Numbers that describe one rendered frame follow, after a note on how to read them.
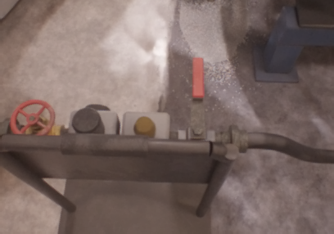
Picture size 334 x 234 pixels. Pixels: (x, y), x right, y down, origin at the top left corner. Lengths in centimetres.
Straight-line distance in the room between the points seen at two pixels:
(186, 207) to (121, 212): 18
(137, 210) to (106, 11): 73
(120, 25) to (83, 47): 16
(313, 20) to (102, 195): 76
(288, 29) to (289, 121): 30
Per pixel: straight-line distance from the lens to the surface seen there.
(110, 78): 122
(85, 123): 59
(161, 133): 62
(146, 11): 137
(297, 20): 108
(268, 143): 66
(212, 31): 131
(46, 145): 53
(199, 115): 63
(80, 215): 107
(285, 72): 126
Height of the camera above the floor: 104
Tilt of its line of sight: 65 degrees down
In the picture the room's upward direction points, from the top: straight up
